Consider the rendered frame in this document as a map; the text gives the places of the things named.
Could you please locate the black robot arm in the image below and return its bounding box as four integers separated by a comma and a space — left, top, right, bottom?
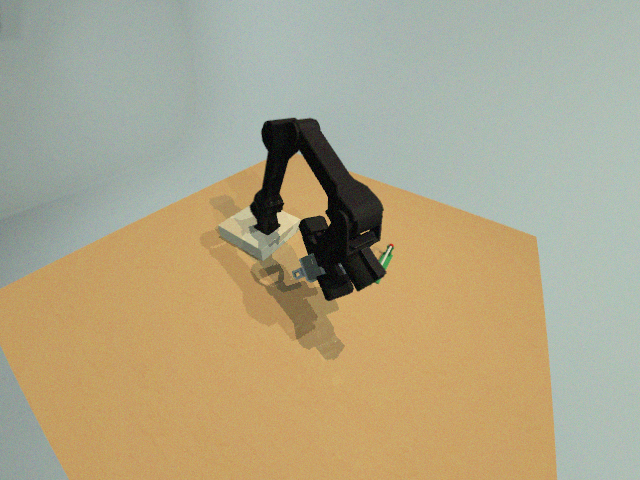
249, 118, 387, 292

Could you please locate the green u-shaped stand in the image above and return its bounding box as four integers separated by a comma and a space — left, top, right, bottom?
375, 244, 394, 284

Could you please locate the grey cylinder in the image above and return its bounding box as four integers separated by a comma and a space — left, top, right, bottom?
381, 244, 394, 266

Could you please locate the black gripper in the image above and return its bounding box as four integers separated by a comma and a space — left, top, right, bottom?
299, 216, 354, 301

